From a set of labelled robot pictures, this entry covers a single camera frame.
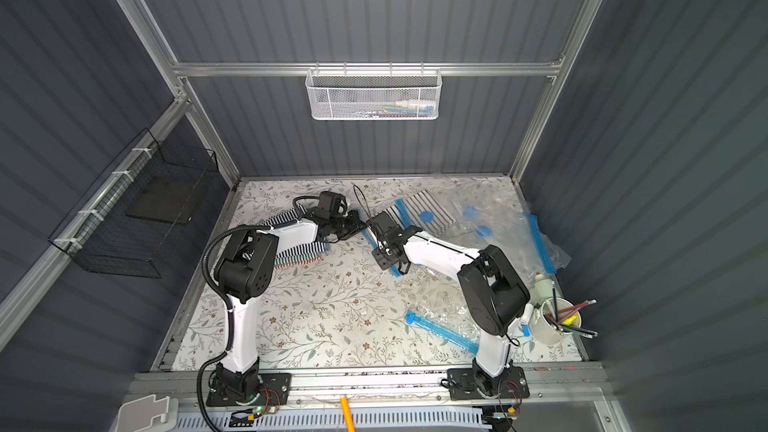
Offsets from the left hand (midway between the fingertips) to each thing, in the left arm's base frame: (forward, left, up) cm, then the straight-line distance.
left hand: (375, 227), depth 99 cm
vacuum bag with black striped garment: (+15, -28, -4) cm, 32 cm away
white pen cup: (-32, -47, +3) cm, 57 cm away
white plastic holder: (-51, +49, +1) cm, 71 cm away
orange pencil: (-51, +5, -5) cm, 52 cm away
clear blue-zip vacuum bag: (-30, -22, -5) cm, 37 cm away
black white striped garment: (+11, -17, -5) cm, 21 cm away
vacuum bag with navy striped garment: (+4, -48, -5) cm, 49 cm away
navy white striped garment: (-19, +17, +23) cm, 34 cm away
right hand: (-10, -5, +1) cm, 11 cm away
